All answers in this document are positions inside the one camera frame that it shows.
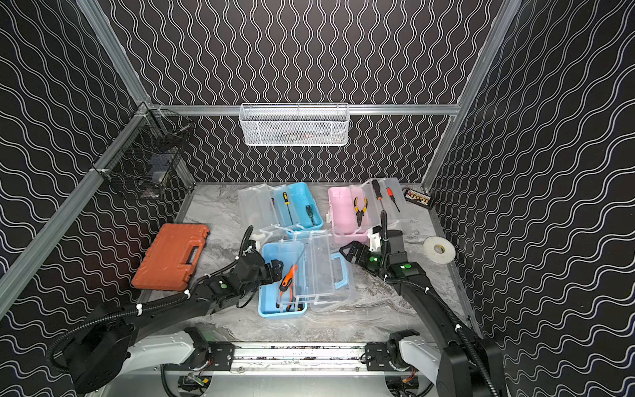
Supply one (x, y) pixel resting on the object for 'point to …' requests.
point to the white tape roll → (438, 250)
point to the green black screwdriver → (310, 214)
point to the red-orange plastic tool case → (171, 257)
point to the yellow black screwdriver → (287, 203)
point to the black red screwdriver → (378, 192)
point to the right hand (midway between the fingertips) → (349, 253)
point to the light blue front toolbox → (314, 277)
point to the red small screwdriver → (390, 193)
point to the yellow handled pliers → (360, 214)
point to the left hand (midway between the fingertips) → (275, 263)
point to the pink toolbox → (354, 209)
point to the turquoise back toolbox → (289, 207)
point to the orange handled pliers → (286, 284)
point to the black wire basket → (143, 157)
